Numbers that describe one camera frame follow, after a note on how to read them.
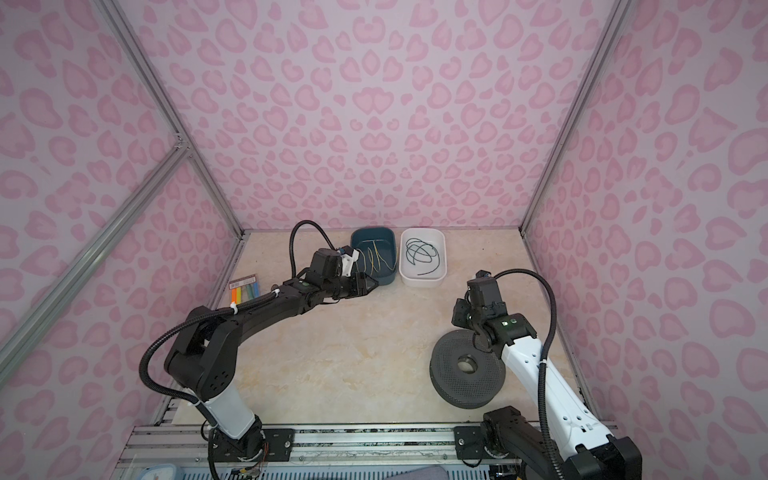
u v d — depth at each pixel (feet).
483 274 2.36
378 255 3.39
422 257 3.60
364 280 2.67
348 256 2.72
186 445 2.46
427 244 3.74
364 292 2.63
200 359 1.53
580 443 1.28
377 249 3.39
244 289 3.38
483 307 1.93
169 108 2.77
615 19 2.30
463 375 2.58
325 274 2.36
